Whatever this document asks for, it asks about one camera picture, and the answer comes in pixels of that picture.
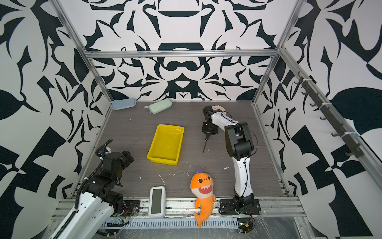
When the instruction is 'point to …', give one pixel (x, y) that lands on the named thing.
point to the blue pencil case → (119, 104)
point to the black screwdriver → (207, 137)
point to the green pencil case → (157, 107)
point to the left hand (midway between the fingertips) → (124, 154)
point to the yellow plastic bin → (166, 145)
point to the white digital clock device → (156, 203)
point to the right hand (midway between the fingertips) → (208, 131)
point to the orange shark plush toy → (202, 186)
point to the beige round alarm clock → (218, 107)
